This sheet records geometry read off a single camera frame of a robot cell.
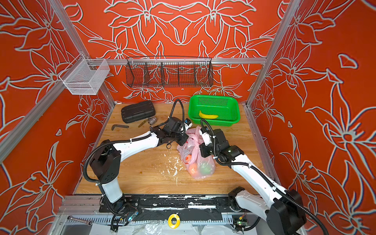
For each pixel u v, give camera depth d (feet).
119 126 3.42
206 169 2.48
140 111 3.50
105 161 1.56
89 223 2.25
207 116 3.55
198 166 2.50
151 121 3.46
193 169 2.61
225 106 3.75
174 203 2.44
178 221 2.23
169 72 3.24
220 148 1.94
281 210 1.23
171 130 2.20
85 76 3.01
